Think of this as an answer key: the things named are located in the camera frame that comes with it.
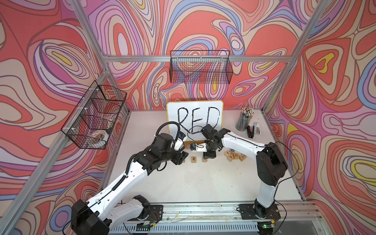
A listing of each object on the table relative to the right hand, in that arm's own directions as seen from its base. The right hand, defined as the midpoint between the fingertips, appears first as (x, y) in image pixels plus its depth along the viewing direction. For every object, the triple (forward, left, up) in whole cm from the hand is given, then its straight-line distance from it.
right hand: (207, 154), depth 89 cm
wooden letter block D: (-2, +2, -4) cm, 5 cm away
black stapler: (+17, -33, -3) cm, 37 cm away
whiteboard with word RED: (+18, +9, +16) cm, 25 cm away
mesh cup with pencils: (+22, -27, +7) cm, 36 cm away
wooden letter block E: (-1, +9, -3) cm, 9 cm away
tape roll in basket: (+1, +55, +23) cm, 60 cm away
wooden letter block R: (-12, +14, +16) cm, 24 cm away
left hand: (-5, +13, +14) cm, 20 cm away
